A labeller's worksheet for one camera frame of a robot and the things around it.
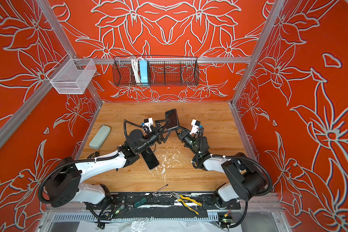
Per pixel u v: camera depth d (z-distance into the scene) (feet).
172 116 2.73
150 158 2.88
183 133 2.31
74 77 3.11
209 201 2.39
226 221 2.24
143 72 2.95
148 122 2.34
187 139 2.34
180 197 2.43
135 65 2.88
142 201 2.36
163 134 2.17
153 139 2.16
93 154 2.87
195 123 2.44
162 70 3.20
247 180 1.43
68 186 1.35
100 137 3.14
